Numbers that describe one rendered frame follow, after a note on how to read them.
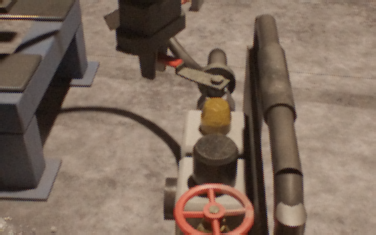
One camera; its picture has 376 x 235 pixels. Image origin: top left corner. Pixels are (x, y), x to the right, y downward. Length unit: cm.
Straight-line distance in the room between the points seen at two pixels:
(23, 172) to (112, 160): 22
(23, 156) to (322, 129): 76
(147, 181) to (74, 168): 19
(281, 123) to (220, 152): 9
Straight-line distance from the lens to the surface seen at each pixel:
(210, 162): 54
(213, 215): 48
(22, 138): 119
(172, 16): 74
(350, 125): 150
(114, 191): 125
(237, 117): 67
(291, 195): 43
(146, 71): 76
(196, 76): 73
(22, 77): 119
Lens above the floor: 85
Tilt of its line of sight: 36 degrees down
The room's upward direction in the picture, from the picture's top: straight up
